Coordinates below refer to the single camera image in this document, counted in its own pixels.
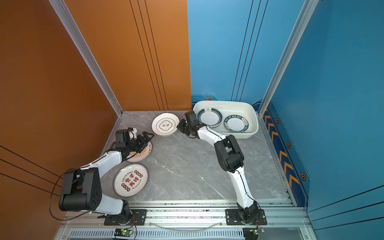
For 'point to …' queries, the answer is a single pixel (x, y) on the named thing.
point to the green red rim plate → (211, 116)
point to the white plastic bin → (228, 108)
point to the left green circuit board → (123, 232)
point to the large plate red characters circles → (130, 180)
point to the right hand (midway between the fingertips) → (175, 126)
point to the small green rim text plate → (236, 123)
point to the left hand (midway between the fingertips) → (151, 137)
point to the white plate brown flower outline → (165, 124)
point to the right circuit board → (252, 233)
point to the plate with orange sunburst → (139, 156)
